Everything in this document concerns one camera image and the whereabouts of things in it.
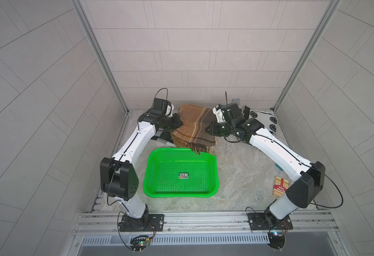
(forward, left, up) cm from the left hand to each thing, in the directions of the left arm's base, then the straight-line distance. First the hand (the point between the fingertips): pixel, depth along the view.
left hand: (185, 121), depth 83 cm
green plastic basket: (-22, +13, -20) cm, 33 cm away
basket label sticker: (-21, +1, -20) cm, 29 cm away
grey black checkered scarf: (+3, +13, -18) cm, 23 cm away
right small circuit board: (-49, -41, -20) cm, 67 cm away
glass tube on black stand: (+7, -27, +8) cm, 29 cm away
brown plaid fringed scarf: (-8, -3, -1) cm, 9 cm away
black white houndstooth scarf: (+16, -55, -15) cm, 59 cm away
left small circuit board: (-50, +17, -19) cm, 56 cm away
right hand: (-8, -10, +3) cm, 13 cm away
